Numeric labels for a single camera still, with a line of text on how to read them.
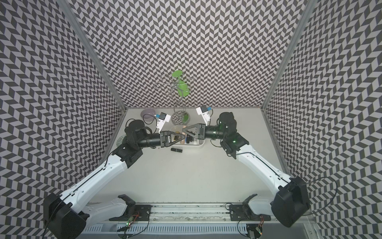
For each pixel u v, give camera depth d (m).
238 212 0.74
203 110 0.62
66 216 0.37
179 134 0.62
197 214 0.74
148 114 1.12
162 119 0.62
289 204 0.39
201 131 0.59
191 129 0.62
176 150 0.94
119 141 0.94
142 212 0.73
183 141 0.63
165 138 0.58
